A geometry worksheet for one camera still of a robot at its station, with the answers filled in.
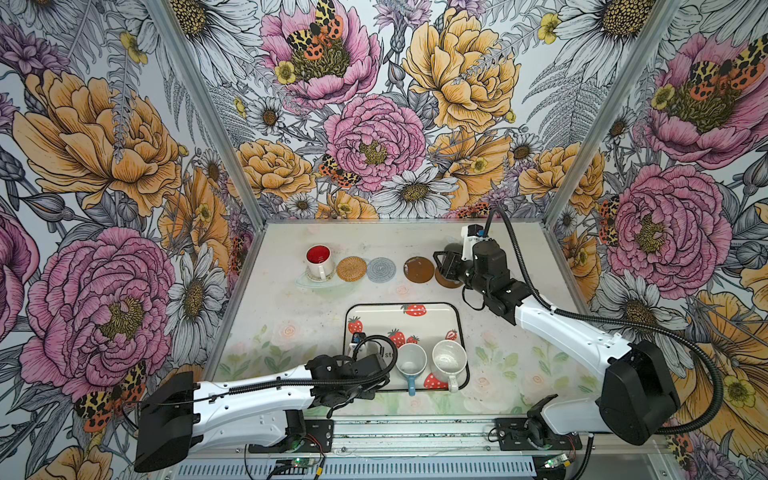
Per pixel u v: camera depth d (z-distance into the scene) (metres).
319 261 1.00
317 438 0.74
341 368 0.62
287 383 0.50
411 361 0.84
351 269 1.08
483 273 0.64
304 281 1.03
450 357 0.85
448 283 1.02
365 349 0.74
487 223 0.69
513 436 0.73
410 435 0.76
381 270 1.07
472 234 0.73
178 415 0.46
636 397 0.41
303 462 0.71
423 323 0.95
